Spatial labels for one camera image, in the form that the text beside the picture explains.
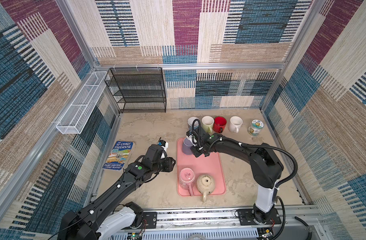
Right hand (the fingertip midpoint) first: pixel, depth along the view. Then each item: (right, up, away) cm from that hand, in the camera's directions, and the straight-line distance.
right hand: (196, 151), depth 91 cm
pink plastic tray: (+11, -8, 0) cm, 14 cm away
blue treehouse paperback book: (-48, -3, +2) cm, 48 cm away
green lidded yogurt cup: (+41, +16, +9) cm, 45 cm away
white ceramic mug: (+27, +17, +11) cm, 34 cm away
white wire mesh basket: (-58, +22, -17) cm, 65 cm away
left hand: (-13, -2, -12) cm, 18 cm away
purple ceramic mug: (-6, +3, -2) cm, 7 cm away
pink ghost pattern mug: (-6, -11, -17) cm, 21 cm away
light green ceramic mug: (+9, +17, +11) cm, 22 cm away
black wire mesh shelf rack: (-41, +41, +19) cm, 61 cm away
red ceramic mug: (+18, +16, +16) cm, 29 cm away
